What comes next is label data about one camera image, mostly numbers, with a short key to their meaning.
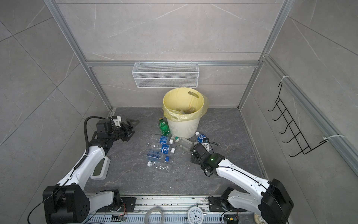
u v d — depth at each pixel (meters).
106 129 0.63
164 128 1.04
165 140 0.93
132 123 0.73
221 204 0.65
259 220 0.67
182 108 1.04
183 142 0.98
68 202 0.39
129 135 0.73
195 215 0.67
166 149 0.89
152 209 0.70
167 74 1.01
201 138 0.95
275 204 0.39
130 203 0.73
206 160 0.59
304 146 0.58
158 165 0.84
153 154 0.86
